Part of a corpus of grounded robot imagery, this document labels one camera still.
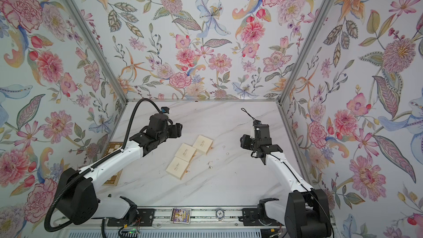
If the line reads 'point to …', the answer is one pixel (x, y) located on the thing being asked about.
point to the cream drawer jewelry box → (178, 168)
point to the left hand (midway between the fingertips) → (179, 125)
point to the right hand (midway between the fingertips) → (244, 137)
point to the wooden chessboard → (112, 147)
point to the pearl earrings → (210, 166)
